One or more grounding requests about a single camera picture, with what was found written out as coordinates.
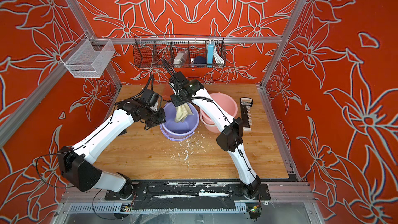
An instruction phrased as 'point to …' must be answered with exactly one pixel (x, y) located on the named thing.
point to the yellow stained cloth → (182, 111)
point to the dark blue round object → (200, 61)
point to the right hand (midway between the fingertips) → (173, 99)
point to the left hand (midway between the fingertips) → (167, 119)
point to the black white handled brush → (245, 104)
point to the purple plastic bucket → (178, 131)
